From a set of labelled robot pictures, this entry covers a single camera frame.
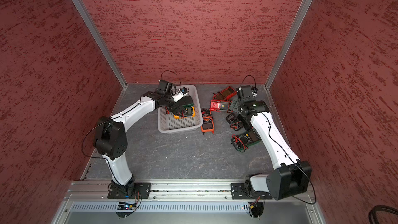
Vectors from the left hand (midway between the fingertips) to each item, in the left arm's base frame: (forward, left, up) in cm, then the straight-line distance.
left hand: (176, 103), depth 93 cm
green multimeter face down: (+10, -5, -10) cm, 15 cm away
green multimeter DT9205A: (-19, -41, -10) cm, 46 cm away
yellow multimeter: (0, -6, -9) cm, 11 cm away
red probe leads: (+2, +8, -10) cm, 13 cm away
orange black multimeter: (-9, -20, -10) cm, 24 cm away
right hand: (-10, -37, +8) cm, 39 cm away
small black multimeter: (-6, -37, -10) cm, 39 cm away
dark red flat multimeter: (+18, -34, -10) cm, 39 cm away
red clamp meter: (+4, -27, -7) cm, 29 cm away
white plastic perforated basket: (-7, +7, -12) cm, 15 cm away
